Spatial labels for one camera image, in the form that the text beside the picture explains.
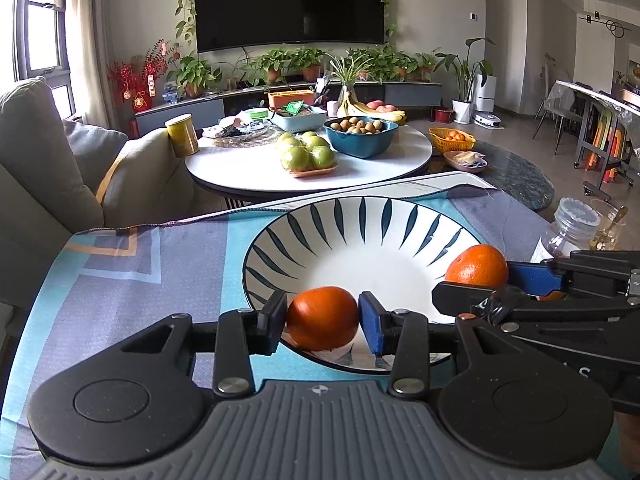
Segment white bowl with blue stripes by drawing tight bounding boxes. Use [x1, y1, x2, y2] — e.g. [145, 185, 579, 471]
[241, 195, 483, 375]

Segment blue patterned tablecloth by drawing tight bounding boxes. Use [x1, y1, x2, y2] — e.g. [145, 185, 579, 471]
[1, 174, 548, 479]

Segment blue bowl of brown fruits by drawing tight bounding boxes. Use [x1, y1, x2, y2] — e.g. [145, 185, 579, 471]
[323, 116, 399, 159]

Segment light blue snack container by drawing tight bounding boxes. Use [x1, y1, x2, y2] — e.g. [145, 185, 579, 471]
[269, 105, 328, 133]

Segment red festive decoration plant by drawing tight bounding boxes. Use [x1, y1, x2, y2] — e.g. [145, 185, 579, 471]
[107, 39, 180, 114]

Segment clear jar with white lid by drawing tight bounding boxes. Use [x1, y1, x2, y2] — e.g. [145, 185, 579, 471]
[530, 197, 601, 263]

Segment banana bunch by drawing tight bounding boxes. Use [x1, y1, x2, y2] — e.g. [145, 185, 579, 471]
[336, 92, 407, 126]

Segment white robot vacuum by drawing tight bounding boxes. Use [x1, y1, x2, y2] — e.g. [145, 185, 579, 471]
[473, 112, 501, 128]

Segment green apples on tray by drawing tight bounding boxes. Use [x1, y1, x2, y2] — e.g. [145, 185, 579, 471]
[278, 131, 337, 178]

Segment glass mug with spoon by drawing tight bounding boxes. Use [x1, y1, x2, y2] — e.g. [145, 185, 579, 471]
[589, 198, 628, 252]

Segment yellow tin can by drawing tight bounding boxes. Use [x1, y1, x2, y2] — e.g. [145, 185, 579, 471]
[165, 114, 200, 157]

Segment tv console cabinet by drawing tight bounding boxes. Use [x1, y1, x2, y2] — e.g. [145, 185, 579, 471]
[136, 80, 444, 136]

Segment grey sofa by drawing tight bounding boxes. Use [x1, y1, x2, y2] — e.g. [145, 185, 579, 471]
[0, 76, 202, 311]

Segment grey dining table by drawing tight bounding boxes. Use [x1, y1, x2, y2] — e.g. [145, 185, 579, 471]
[535, 80, 639, 203]

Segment dark round marble table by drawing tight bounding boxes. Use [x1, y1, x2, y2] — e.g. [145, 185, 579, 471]
[429, 138, 557, 213]

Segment large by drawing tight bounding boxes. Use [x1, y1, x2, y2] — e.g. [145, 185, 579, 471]
[286, 286, 360, 351]

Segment round white coffee table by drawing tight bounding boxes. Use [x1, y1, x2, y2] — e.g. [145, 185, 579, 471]
[186, 126, 433, 202]

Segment black wall television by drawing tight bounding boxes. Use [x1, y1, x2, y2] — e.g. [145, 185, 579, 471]
[195, 0, 384, 52]

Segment yellow basket of oranges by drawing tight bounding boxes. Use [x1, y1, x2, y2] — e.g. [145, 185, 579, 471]
[428, 127, 476, 154]

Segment tall potted plant white pot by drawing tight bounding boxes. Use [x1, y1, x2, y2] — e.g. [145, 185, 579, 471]
[434, 37, 495, 125]

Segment orange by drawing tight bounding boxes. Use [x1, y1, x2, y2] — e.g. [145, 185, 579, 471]
[445, 245, 509, 289]

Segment pink dish with snacks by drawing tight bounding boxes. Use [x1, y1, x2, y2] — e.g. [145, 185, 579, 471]
[444, 151, 488, 174]

